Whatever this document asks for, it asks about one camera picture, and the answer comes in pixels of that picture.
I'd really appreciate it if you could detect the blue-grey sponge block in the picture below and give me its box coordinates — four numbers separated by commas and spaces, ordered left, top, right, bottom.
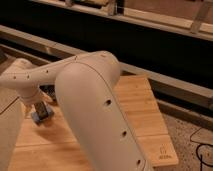
31, 107, 54, 125

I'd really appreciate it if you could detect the wooden cutting board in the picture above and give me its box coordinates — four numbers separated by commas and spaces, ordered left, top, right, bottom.
7, 74, 180, 171

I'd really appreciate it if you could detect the black eraser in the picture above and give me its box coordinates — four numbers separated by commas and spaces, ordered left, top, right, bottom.
34, 102, 48, 119

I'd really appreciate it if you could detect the black round bowl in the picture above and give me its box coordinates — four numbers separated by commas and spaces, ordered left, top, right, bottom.
40, 85, 56, 101

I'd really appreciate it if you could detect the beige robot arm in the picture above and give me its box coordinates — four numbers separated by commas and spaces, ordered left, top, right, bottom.
0, 51, 154, 171

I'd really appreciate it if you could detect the black cable on floor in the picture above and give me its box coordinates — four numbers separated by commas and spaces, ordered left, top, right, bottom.
189, 128, 213, 168

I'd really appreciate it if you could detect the beige cylindrical gripper body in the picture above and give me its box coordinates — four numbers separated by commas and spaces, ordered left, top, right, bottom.
20, 87, 43, 105

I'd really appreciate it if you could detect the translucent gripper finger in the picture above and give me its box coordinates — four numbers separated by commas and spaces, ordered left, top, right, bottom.
26, 92, 51, 109

